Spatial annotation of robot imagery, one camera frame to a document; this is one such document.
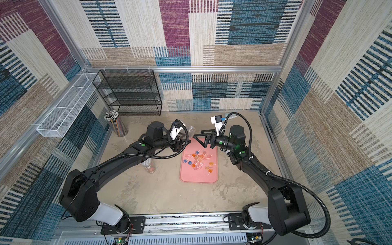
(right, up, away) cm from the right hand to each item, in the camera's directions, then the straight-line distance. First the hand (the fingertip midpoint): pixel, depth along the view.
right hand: (200, 136), depth 76 cm
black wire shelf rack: (-47, +29, +35) cm, 65 cm away
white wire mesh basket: (-65, +6, -5) cm, 66 cm away
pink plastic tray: (-7, -22, +14) cm, 27 cm away
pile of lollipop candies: (0, -15, +19) cm, 24 cm away
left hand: (-6, -1, +4) cm, 8 cm away
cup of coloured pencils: (-52, +4, +25) cm, 57 cm away
